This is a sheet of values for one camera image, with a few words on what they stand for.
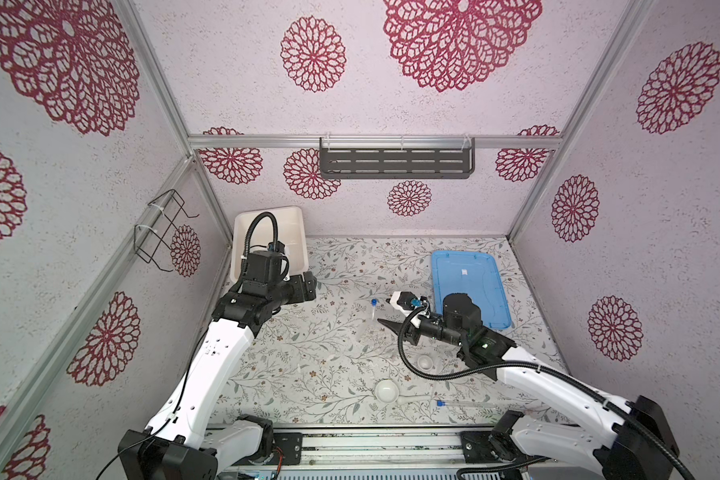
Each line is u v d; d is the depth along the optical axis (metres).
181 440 0.38
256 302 0.52
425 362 0.86
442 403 0.80
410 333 0.63
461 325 0.57
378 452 0.75
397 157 0.93
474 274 1.10
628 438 0.40
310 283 0.68
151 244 0.79
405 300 0.59
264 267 0.54
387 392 0.82
